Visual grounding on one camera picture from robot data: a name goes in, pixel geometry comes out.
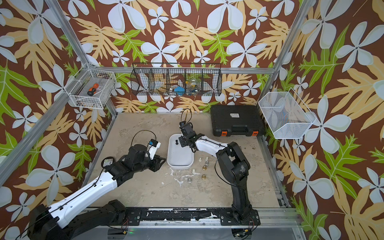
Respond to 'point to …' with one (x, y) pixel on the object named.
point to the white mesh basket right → (287, 116)
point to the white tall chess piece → (207, 158)
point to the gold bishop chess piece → (204, 168)
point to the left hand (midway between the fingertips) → (163, 156)
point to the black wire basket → (176, 79)
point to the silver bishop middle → (207, 163)
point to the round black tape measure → (106, 161)
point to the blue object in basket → (179, 90)
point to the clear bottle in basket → (194, 86)
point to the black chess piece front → (177, 143)
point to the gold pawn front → (203, 177)
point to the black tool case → (236, 120)
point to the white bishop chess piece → (200, 159)
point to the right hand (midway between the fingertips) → (183, 137)
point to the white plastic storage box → (178, 157)
